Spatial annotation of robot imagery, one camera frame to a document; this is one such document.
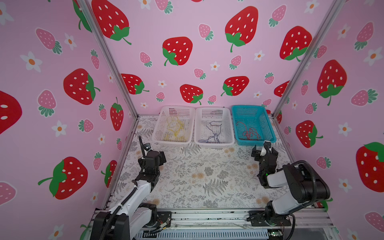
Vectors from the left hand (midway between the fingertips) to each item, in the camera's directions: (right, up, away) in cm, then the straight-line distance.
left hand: (152, 153), depth 86 cm
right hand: (+68, +3, +4) cm, 69 cm away
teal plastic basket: (+70, +17, +28) cm, 78 cm away
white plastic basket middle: (+31, +25, +29) cm, 49 cm away
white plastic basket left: (+18, +26, +30) cm, 44 cm away
